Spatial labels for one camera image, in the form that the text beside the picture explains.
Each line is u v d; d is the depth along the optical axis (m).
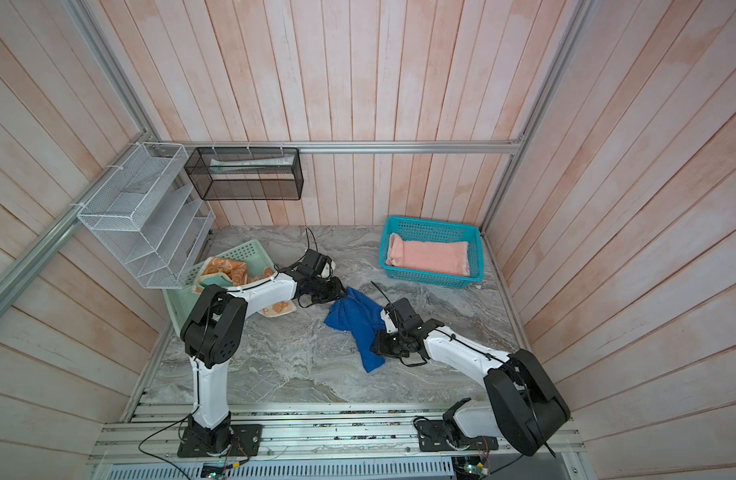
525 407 0.42
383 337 0.78
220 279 0.96
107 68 0.75
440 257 1.09
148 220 0.72
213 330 0.54
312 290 0.78
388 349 0.76
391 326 0.78
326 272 0.83
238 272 0.99
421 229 1.23
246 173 1.06
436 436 0.73
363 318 0.92
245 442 0.73
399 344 0.72
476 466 0.71
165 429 0.61
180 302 1.00
